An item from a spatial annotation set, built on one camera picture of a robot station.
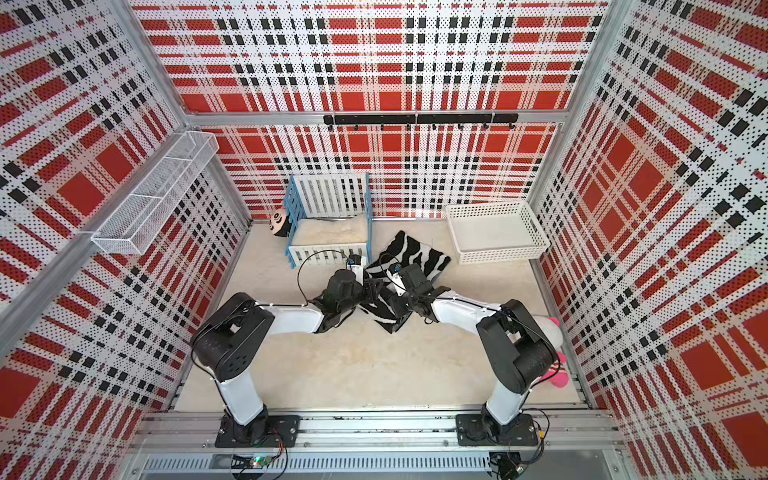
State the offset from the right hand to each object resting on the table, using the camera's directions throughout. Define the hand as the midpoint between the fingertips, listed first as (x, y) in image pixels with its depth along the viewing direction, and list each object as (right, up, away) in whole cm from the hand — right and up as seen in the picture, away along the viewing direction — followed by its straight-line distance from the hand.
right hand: (399, 297), depth 92 cm
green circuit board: (-36, -35, -23) cm, 55 cm away
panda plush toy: (-46, +25, +18) cm, 55 cm away
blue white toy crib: (-31, +28, +34) cm, 54 cm away
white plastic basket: (+33, +22, +23) cm, 46 cm away
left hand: (-5, +6, +2) cm, 8 cm away
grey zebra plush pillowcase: (+2, +16, +19) cm, 25 cm away
